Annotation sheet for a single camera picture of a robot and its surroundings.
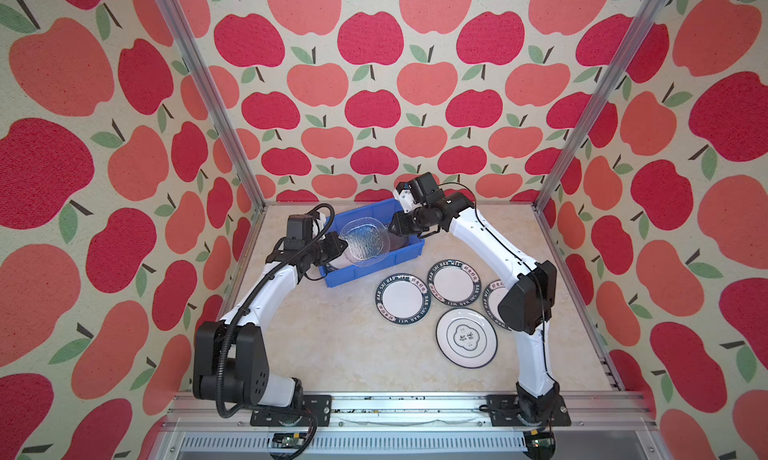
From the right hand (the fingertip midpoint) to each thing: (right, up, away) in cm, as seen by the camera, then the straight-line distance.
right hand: (399, 225), depth 87 cm
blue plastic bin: (+1, -7, +8) cm, 11 cm away
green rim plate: (+19, -19, +11) cm, 29 cm away
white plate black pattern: (+20, -33, 0) cm, 39 cm away
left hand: (-14, -6, -1) cm, 15 cm away
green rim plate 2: (+2, -23, +7) cm, 25 cm away
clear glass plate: (-9, -4, +2) cm, 10 cm away
